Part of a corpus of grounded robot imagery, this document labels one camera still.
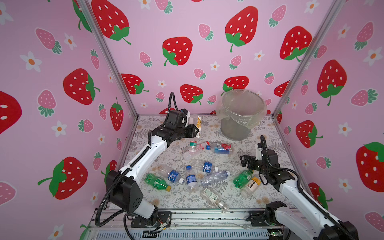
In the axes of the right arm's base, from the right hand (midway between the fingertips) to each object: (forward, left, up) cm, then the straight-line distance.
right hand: (245, 158), depth 84 cm
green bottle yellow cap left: (-15, +49, -6) cm, 52 cm away
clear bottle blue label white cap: (-5, +23, -5) cm, 24 cm away
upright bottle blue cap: (-13, +30, -6) cm, 33 cm away
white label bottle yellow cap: (-14, -3, -6) cm, 15 cm away
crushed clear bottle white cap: (-10, +20, -11) cm, 25 cm away
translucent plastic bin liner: (+42, -4, +2) cm, 42 cm away
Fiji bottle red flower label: (+10, +13, -6) cm, 17 cm away
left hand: (+8, +28, +14) cm, 33 cm away
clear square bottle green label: (-21, +17, -6) cm, 28 cm away
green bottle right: (-7, 0, -10) cm, 13 cm away
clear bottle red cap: (-3, +30, +8) cm, 31 cm away
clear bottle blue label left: (-11, +42, -5) cm, 44 cm away
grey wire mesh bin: (+26, +5, -8) cm, 28 cm away
